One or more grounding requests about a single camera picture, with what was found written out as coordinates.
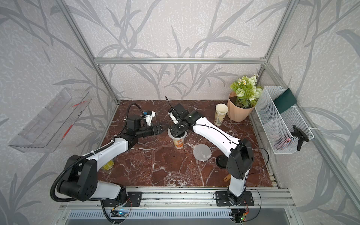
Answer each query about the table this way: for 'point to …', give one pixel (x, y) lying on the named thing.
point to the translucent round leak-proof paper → (169, 133)
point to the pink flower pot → (236, 113)
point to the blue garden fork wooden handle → (227, 178)
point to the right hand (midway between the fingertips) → (176, 127)
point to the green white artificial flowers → (247, 92)
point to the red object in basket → (284, 144)
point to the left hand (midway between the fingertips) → (165, 127)
